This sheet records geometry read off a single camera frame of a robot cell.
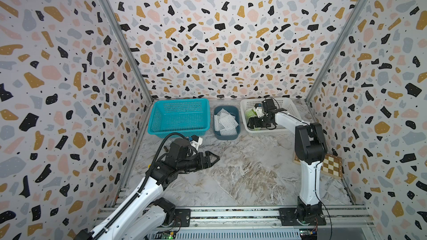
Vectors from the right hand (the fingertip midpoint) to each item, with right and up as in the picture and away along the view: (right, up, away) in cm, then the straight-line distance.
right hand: (254, 123), depth 104 cm
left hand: (-23, -14, -32) cm, 42 cm away
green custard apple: (-3, +6, 0) cm, 7 cm away
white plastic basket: (+23, +13, +7) cm, 27 cm away
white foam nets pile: (-18, 0, -1) cm, 18 cm away
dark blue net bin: (-12, +8, +7) cm, 16 cm away
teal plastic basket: (-43, +4, +9) cm, 44 cm away
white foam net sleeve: (-5, +3, +1) cm, 6 cm away
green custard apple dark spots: (+1, -3, -6) cm, 6 cm away
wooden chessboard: (+38, -21, -16) cm, 47 cm away
